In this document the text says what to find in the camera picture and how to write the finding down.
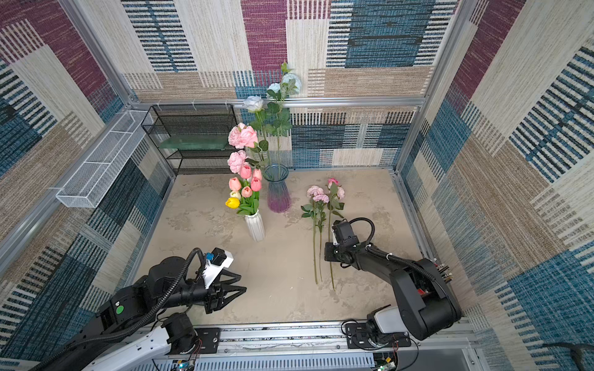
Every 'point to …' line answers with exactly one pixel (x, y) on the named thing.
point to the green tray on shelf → (195, 142)
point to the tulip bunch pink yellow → (244, 195)
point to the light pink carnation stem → (319, 199)
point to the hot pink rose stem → (335, 203)
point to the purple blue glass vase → (278, 196)
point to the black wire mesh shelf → (193, 119)
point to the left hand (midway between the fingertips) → (242, 284)
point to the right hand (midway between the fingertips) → (331, 254)
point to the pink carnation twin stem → (312, 191)
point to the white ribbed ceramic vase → (256, 226)
